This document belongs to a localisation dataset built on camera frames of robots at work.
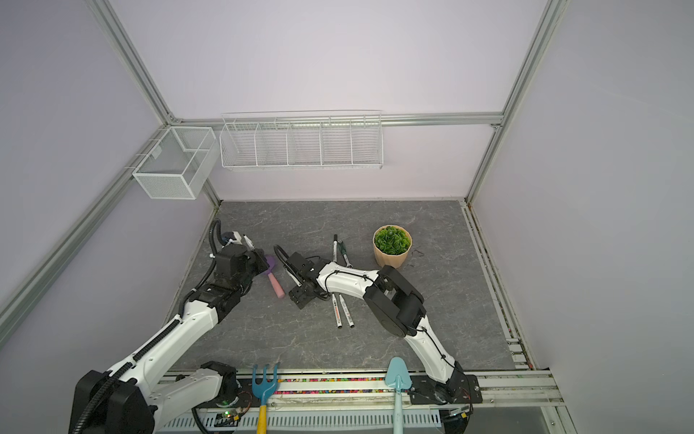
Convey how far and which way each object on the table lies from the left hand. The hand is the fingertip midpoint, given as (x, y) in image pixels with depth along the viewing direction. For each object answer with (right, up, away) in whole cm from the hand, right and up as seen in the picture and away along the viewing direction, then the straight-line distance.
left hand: (263, 252), depth 83 cm
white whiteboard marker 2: (+26, -21, +4) cm, 33 cm away
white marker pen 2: (+22, -20, +6) cm, 31 cm away
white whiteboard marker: (+11, -7, -7) cm, 14 cm away
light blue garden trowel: (+41, -34, -9) cm, 54 cm away
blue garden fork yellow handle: (+3, -37, -9) cm, 38 cm away
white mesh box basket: (-36, +31, +17) cm, 51 cm away
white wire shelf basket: (+10, +41, +17) cm, 45 cm away
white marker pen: (+21, -1, +22) cm, 30 cm away
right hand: (+11, -14, +10) cm, 20 cm away
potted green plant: (+41, +2, +8) cm, 42 cm away
